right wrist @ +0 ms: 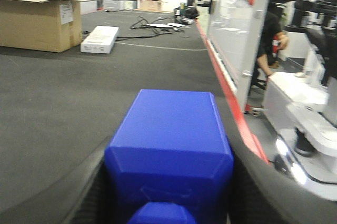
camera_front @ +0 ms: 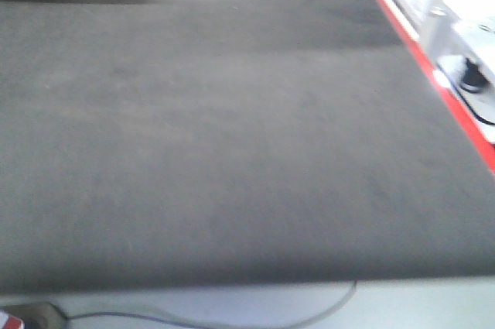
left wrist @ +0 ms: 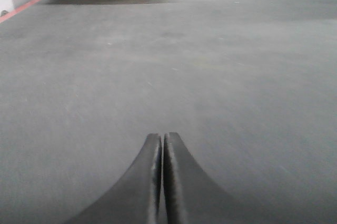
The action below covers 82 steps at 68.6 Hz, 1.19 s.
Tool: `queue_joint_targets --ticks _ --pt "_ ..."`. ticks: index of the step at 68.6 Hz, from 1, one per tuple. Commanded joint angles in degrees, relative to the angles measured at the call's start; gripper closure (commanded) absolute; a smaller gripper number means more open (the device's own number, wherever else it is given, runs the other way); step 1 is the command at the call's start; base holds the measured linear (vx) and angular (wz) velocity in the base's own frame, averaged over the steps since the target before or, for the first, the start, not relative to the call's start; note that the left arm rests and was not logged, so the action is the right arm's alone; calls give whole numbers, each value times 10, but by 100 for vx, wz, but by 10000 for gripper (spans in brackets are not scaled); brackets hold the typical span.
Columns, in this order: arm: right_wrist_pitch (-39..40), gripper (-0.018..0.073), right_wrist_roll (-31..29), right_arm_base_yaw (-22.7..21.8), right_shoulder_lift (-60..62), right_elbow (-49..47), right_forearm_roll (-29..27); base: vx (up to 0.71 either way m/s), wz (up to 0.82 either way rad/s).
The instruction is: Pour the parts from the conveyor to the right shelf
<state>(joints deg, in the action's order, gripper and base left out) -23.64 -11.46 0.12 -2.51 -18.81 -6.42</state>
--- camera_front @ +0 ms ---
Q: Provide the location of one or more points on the black castor wheel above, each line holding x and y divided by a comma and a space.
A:
473, 77

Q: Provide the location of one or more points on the long conveyor dark grey belt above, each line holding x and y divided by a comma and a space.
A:
193, 131

